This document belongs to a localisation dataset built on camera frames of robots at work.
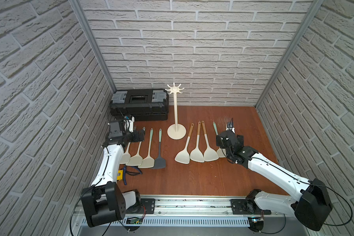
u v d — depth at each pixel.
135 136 0.73
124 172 0.84
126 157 0.91
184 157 0.91
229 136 0.60
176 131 1.03
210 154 0.92
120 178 0.81
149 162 0.87
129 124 0.70
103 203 0.44
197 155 0.92
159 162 0.88
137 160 0.87
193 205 0.76
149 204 0.73
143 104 0.98
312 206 0.39
